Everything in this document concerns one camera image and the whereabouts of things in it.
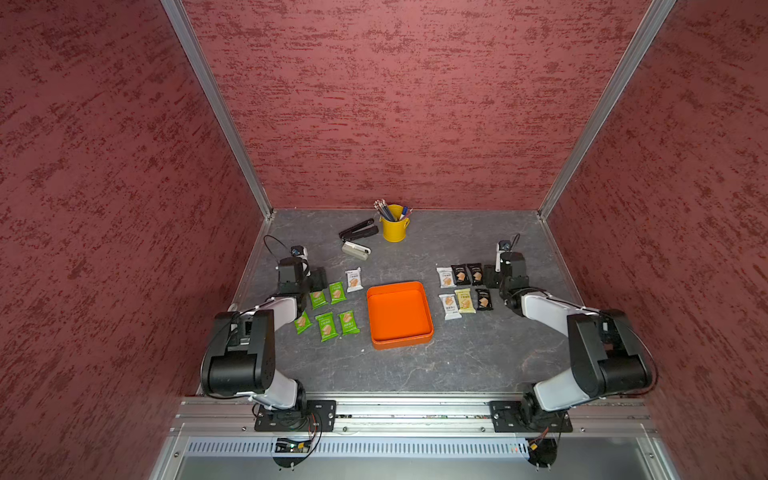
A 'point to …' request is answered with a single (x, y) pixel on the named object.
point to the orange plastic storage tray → (399, 314)
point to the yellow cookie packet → (465, 300)
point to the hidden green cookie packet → (318, 299)
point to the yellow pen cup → (394, 231)
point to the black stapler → (359, 231)
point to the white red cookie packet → (354, 280)
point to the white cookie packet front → (450, 307)
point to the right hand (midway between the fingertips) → (496, 270)
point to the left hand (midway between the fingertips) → (313, 276)
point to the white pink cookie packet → (446, 277)
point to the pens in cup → (382, 207)
